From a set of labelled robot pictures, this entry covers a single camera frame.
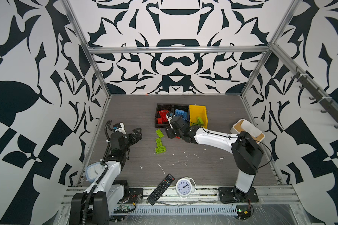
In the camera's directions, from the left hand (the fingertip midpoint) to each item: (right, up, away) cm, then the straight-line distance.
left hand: (135, 129), depth 85 cm
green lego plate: (+14, -4, +12) cm, 19 cm away
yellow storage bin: (+40, +10, +19) cm, 45 cm away
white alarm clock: (+28, -29, -11) cm, 42 cm away
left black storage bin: (+21, +13, +25) cm, 36 cm away
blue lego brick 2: (+32, +7, +21) cm, 39 cm away
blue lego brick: (+27, +10, +17) cm, 34 cm away
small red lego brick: (+14, +4, +14) cm, 20 cm away
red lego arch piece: (+15, +9, +27) cm, 32 cm away
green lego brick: (+14, -9, +6) cm, 18 cm away
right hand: (+20, +1, +3) cm, 21 cm away
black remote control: (+16, -31, -9) cm, 36 cm away
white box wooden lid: (+69, +1, +9) cm, 69 cm away
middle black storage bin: (+32, +13, +22) cm, 41 cm away
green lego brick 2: (+15, -13, +4) cm, 20 cm away
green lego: (+42, +4, +16) cm, 45 cm away
